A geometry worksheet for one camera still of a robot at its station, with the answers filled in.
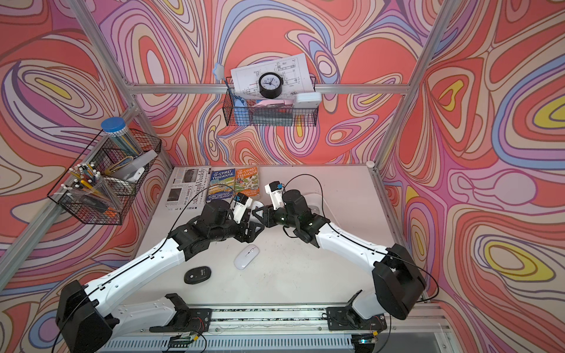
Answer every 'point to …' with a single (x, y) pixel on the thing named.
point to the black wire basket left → (108, 157)
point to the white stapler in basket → (135, 170)
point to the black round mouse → (197, 275)
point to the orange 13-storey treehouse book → (247, 182)
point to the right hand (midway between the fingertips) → (256, 217)
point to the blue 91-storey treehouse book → (222, 184)
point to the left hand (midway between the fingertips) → (258, 224)
